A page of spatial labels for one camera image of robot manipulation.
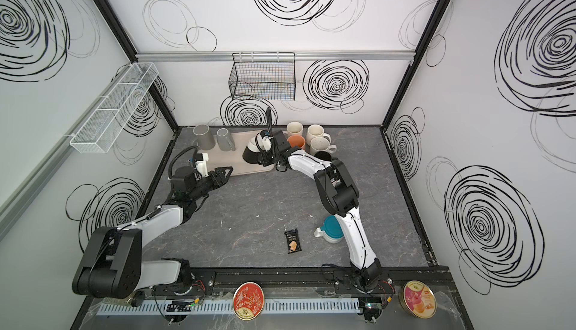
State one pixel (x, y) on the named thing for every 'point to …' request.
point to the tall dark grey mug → (205, 139)
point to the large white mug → (316, 130)
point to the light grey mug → (224, 140)
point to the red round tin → (248, 301)
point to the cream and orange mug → (296, 140)
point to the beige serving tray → (234, 159)
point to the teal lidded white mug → (330, 230)
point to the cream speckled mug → (320, 144)
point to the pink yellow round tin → (418, 298)
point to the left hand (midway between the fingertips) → (230, 169)
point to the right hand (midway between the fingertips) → (256, 156)
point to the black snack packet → (293, 241)
